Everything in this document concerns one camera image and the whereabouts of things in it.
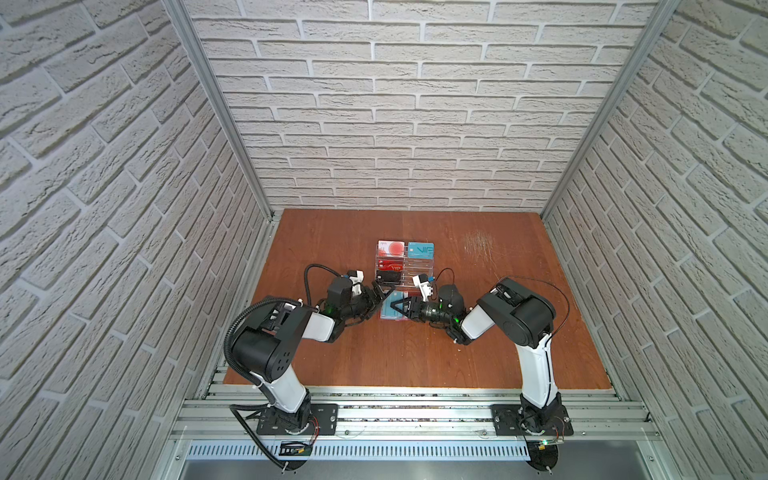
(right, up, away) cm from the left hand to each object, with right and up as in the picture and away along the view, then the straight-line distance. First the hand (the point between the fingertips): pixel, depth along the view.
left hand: (391, 292), depth 90 cm
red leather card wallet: (+6, -1, +5) cm, 8 cm away
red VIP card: (0, +8, +8) cm, 11 cm away
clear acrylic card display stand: (+7, +7, +9) cm, 13 cm away
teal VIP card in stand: (+10, +13, +8) cm, 18 cm away
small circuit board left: (-24, -36, -17) cm, 46 cm away
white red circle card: (-1, +14, +8) cm, 16 cm away
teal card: (-1, -6, +1) cm, 7 cm away
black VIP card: (-1, +4, +8) cm, 9 cm away
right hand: (+1, -4, 0) cm, 4 cm away
